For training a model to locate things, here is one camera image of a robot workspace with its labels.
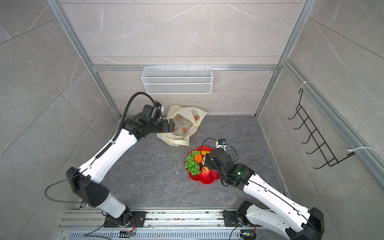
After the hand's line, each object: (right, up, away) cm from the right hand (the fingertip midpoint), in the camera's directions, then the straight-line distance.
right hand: (212, 154), depth 77 cm
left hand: (-23, +17, +2) cm, 29 cm away
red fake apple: (+3, -12, +7) cm, 15 cm away
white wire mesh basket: (-20, +47, +24) cm, 56 cm away
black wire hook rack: (+46, +2, -18) cm, 49 cm away
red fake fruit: (-3, -12, +7) cm, 14 cm away
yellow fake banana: (-3, -2, +17) cm, 17 cm away
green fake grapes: (-10, -8, +7) cm, 15 cm away
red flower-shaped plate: (-7, -14, +7) cm, 17 cm away
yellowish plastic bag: (-16, +19, +41) cm, 48 cm away
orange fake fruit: (-7, -5, +14) cm, 16 cm away
